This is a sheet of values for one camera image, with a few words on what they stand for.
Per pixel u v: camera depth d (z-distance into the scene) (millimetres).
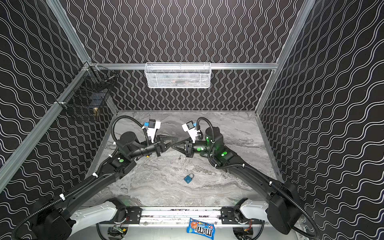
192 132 617
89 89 971
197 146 613
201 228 700
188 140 658
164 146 625
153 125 589
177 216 757
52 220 378
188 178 864
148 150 596
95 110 816
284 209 398
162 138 614
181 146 645
